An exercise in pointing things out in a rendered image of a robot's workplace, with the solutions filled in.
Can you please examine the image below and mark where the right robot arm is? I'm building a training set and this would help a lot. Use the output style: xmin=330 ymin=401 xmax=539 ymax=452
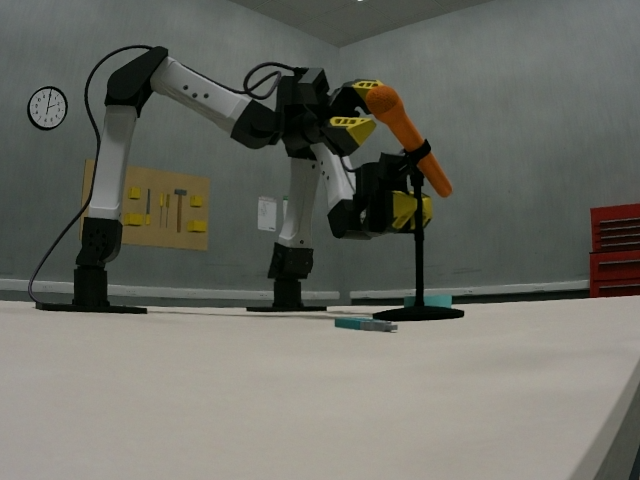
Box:
xmin=35 ymin=46 xmax=330 ymax=314

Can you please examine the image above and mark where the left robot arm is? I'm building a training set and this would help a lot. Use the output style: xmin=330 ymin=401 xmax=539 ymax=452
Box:
xmin=246 ymin=142 xmax=413 ymax=312

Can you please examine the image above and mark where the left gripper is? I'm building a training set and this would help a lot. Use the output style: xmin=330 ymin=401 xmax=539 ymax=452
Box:
xmin=366 ymin=189 xmax=432 ymax=234

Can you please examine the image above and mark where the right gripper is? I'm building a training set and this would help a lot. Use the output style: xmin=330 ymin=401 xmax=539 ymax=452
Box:
xmin=303 ymin=79 xmax=383 ymax=158

